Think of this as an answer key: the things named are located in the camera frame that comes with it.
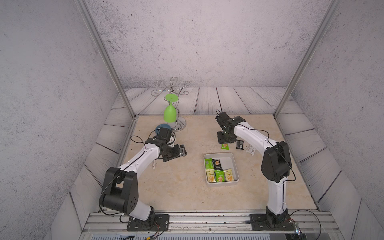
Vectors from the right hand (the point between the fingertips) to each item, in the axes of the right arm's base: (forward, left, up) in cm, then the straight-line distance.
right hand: (223, 140), depth 92 cm
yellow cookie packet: (-18, +9, -8) cm, 22 cm away
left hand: (-10, +24, -1) cm, 26 cm away
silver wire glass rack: (+28, +31, -14) cm, 44 cm away
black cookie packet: (-12, +4, -9) cm, 16 cm away
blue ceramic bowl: (+16, +40, -5) cm, 44 cm away
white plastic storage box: (-9, -3, -9) cm, 13 cm away
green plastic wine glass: (+11, +32, +14) cm, 37 cm away
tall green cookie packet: (-11, +9, -8) cm, 17 cm away
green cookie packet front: (-19, +3, -9) cm, 21 cm away
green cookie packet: (-4, -1, -1) cm, 4 cm away
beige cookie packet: (-18, -2, -9) cm, 20 cm away
